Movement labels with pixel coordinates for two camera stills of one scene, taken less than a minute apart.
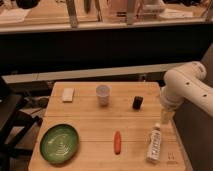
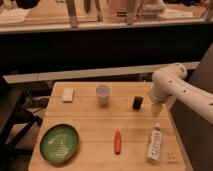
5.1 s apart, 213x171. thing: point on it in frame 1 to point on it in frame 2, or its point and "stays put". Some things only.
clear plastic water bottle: (153, 154) stays put
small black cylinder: (137, 102) stays put
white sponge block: (68, 94) stays put
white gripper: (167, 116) to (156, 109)
